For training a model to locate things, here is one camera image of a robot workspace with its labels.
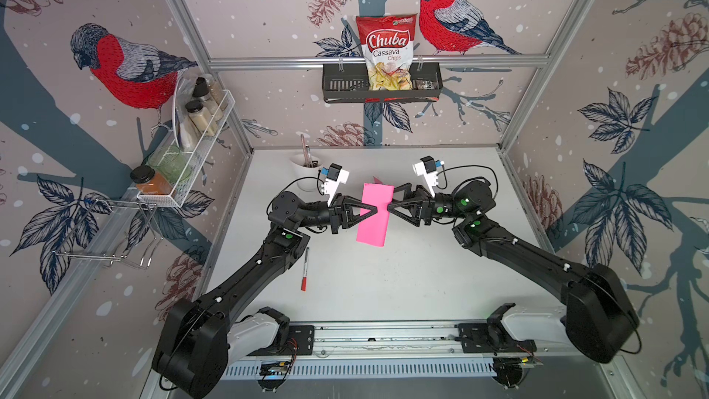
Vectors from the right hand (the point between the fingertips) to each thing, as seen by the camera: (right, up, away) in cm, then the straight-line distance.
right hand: (387, 205), depth 63 cm
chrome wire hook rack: (-53, -1, -3) cm, 54 cm away
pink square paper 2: (0, +4, +44) cm, 44 cm away
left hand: (-3, -1, -2) cm, 4 cm away
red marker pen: (-24, -27, +23) cm, 43 cm away
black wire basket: (-11, +39, +32) cm, 52 cm away
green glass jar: (-58, +11, +10) cm, 60 cm away
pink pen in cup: (-28, +16, +41) cm, 52 cm away
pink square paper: (-4, -5, -1) cm, 6 cm away
